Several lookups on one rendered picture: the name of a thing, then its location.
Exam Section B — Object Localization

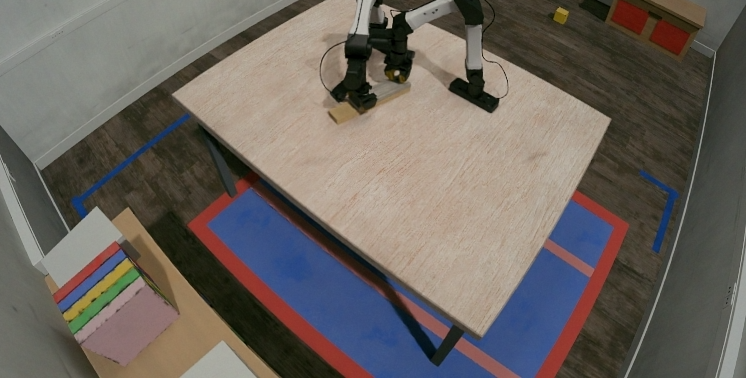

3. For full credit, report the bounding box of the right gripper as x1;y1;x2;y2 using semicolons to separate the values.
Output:
347;72;377;112

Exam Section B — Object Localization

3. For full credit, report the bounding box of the light wooden beam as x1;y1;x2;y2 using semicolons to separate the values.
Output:
328;87;411;125

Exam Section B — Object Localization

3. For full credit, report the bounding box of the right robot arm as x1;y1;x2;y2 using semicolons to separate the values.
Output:
329;0;388;103

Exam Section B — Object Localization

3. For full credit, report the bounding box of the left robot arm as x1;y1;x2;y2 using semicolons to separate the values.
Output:
371;0;500;110

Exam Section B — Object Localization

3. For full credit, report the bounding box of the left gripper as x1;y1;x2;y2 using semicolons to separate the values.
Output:
384;49;413;83

